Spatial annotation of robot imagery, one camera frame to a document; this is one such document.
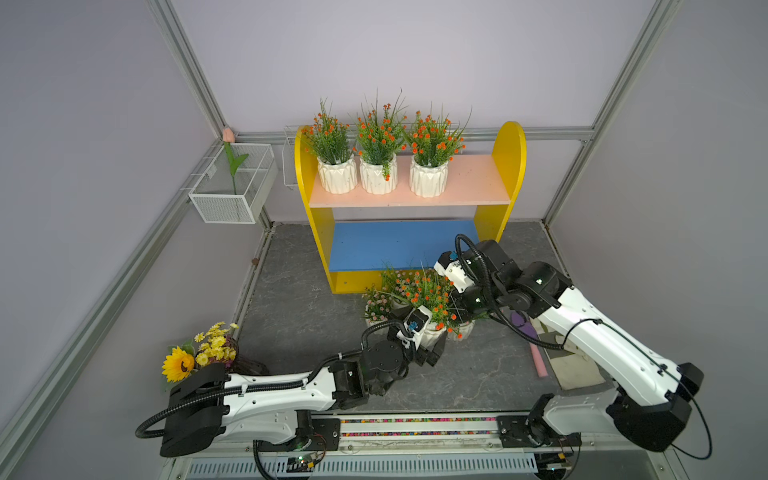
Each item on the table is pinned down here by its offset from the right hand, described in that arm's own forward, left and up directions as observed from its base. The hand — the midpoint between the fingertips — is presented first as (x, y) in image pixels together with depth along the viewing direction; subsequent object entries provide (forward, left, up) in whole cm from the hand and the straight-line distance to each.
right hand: (440, 307), depth 69 cm
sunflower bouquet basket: (-9, +49, 0) cm, 49 cm away
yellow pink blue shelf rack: (+34, +21, -12) cm, 41 cm away
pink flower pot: (+6, +15, -11) cm, 20 cm away
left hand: (-2, +2, -2) cm, 3 cm away
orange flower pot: (-1, +3, +10) cm, 11 cm away
